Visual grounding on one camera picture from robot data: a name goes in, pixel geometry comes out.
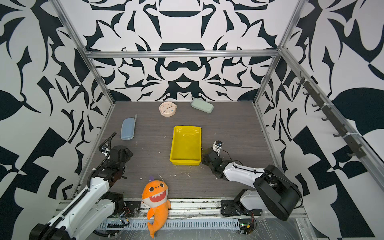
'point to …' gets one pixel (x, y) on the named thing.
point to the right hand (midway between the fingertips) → (206, 154)
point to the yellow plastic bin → (186, 147)
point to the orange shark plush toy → (154, 197)
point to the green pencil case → (201, 105)
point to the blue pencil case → (127, 129)
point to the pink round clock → (167, 109)
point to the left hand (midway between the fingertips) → (120, 151)
